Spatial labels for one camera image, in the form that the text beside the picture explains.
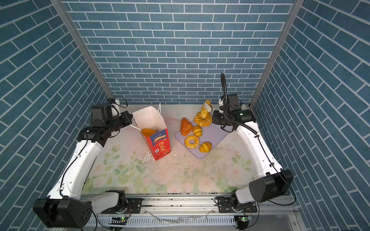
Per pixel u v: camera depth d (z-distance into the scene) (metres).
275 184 0.39
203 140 0.99
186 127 1.02
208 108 0.84
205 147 0.91
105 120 0.55
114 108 0.59
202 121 1.05
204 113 0.87
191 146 0.94
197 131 1.02
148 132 0.94
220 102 0.70
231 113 0.56
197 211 0.74
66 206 0.36
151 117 0.91
